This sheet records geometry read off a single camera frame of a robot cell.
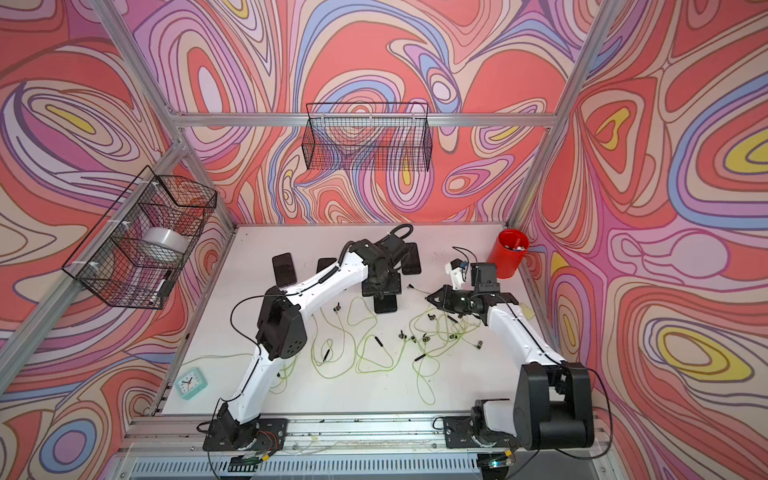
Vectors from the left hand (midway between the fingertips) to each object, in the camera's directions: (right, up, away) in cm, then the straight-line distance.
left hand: (394, 293), depth 90 cm
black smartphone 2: (-25, +9, +17) cm, 32 cm away
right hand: (+10, -3, -5) cm, 12 cm away
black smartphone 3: (-2, -3, -2) cm, 4 cm away
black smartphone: (-40, +6, +18) cm, 44 cm away
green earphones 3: (+14, -11, +1) cm, 18 cm away
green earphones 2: (-7, -18, -4) cm, 20 cm away
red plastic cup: (+38, +13, +7) cm, 41 cm away
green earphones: (-16, -15, -2) cm, 21 cm away
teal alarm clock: (-56, -23, -10) cm, 61 cm away
